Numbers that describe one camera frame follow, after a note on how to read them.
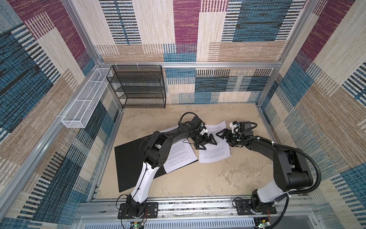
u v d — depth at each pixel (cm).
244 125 74
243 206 74
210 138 87
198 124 84
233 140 81
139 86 111
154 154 59
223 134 85
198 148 92
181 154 94
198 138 85
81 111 94
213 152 92
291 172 46
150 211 73
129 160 94
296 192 49
